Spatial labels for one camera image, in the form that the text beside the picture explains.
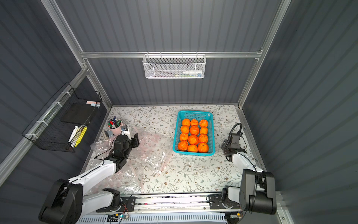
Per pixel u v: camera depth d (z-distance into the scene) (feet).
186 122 3.35
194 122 3.36
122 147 2.16
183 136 3.13
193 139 3.00
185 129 3.24
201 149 2.91
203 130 3.23
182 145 2.92
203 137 3.07
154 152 3.07
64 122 2.39
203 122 3.35
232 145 2.28
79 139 2.23
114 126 3.05
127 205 2.41
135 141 2.58
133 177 2.59
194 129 3.22
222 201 2.41
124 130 2.42
